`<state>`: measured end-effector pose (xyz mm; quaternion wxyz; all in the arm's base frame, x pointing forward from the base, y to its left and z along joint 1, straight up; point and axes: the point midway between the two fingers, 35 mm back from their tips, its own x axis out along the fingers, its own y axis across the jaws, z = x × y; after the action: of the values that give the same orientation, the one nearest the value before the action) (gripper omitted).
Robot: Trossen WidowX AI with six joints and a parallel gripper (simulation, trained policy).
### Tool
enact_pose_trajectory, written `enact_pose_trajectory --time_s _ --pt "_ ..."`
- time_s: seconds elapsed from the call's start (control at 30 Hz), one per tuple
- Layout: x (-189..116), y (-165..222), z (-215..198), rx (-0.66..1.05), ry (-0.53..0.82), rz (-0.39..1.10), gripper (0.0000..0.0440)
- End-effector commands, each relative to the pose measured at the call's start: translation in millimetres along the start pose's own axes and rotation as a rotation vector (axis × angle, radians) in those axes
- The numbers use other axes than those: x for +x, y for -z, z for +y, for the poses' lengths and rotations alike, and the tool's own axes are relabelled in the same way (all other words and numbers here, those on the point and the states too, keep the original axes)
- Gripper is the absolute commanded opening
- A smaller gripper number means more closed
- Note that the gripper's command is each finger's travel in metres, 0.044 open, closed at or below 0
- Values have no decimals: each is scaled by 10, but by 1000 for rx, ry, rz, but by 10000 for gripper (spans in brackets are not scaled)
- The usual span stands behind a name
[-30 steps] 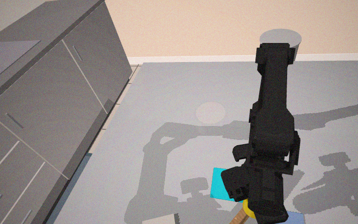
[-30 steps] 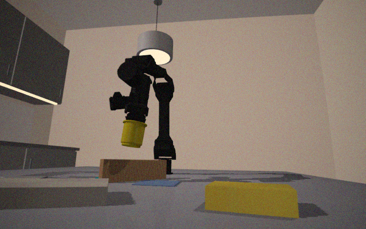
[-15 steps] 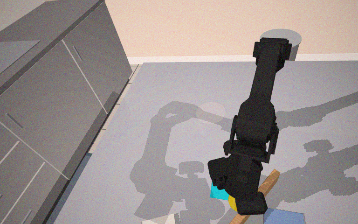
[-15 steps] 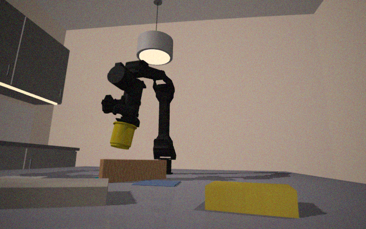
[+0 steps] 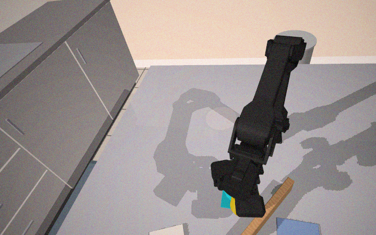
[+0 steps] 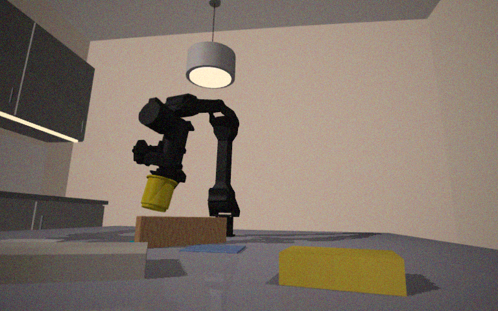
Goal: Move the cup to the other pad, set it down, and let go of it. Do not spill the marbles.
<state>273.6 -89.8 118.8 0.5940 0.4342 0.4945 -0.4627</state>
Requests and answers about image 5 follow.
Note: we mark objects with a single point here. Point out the brown rectangular block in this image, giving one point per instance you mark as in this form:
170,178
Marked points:
257,223

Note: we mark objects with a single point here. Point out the yellow cup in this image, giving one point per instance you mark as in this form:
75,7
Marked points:
232,205

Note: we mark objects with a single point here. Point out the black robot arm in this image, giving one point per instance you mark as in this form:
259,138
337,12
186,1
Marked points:
261,122

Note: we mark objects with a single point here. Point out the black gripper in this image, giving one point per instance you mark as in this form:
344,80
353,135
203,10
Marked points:
254,207

